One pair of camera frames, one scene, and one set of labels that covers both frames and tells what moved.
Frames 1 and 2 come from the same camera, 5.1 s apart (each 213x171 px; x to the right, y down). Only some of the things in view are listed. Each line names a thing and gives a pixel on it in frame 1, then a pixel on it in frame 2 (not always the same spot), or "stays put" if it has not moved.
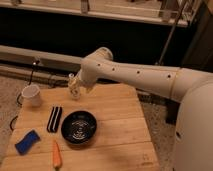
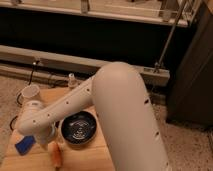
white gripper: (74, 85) → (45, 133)
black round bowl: (79, 127) stays put
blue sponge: (30, 139) stays put
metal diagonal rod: (172, 33) stays put
